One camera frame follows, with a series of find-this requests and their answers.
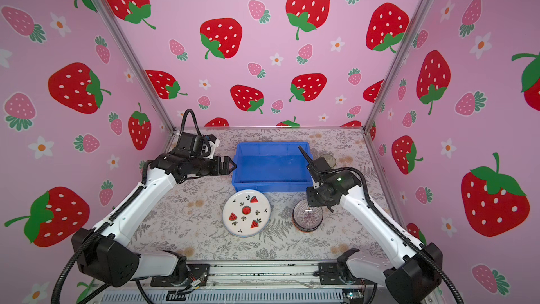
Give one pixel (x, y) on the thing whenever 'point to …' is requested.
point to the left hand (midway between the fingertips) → (228, 165)
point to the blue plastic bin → (271, 167)
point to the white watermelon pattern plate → (246, 212)
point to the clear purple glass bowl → (305, 218)
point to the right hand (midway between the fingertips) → (311, 198)
